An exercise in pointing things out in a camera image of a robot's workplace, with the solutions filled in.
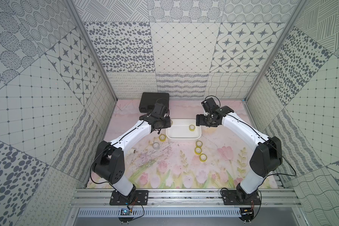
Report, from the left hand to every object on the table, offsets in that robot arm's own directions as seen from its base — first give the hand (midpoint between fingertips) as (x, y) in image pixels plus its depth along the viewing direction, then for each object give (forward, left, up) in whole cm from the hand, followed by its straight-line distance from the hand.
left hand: (168, 119), depth 87 cm
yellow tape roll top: (-8, -21, -16) cm, 28 cm away
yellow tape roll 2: (+4, -16, -15) cm, 22 cm away
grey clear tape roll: (-10, +9, -16) cm, 21 cm away
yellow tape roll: (-3, +5, -16) cm, 18 cm away
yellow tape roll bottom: (-17, -22, -17) cm, 33 cm away
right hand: (-1, -22, -2) cm, 22 cm away
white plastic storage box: (+2, -8, -16) cm, 18 cm away
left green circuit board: (-46, +21, -18) cm, 54 cm away
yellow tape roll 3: (-13, -19, -17) cm, 29 cm away
